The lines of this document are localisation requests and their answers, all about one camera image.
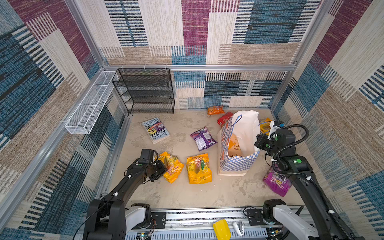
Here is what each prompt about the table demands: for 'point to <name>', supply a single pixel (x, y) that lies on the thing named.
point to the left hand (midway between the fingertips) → (166, 167)
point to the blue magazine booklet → (156, 130)
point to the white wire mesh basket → (83, 121)
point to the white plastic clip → (239, 227)
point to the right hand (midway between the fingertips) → (256, 138)
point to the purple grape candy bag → (276, 182)
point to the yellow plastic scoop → (222, 230)
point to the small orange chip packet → (215, 110)
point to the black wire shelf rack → (146, 90)
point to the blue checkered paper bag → (245, 125)
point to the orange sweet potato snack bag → (234, 148)
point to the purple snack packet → (203, 139)
